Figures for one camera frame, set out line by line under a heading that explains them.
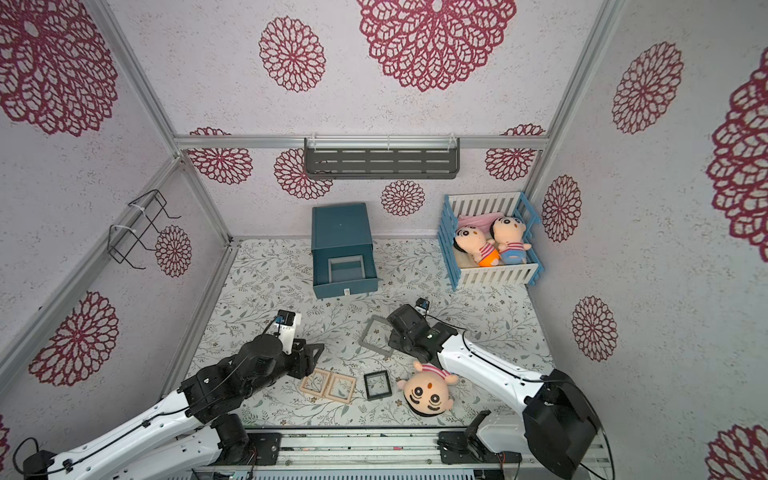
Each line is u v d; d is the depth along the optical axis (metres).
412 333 0.63
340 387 0.84
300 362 0.64
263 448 0.74
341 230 0.94
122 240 0.73
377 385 0.84
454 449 0.73
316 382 0.85
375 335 0.94
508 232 1.02
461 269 1.00
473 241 1.03
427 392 0.75
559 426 0.40
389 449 0.76
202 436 0.61
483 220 1.13
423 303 0.76
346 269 0.90
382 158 0.92
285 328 0.63
